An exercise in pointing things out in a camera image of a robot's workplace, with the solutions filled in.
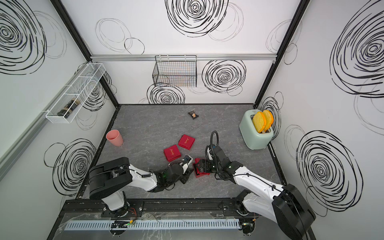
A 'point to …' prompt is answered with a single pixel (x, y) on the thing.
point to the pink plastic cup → (114, 137)
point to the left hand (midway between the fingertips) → (191, 169)
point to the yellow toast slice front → (259, 121)
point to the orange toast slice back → (269, 120)
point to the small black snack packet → (193, 114)
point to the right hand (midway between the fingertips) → (201, 166)
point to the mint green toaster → (252, 138)
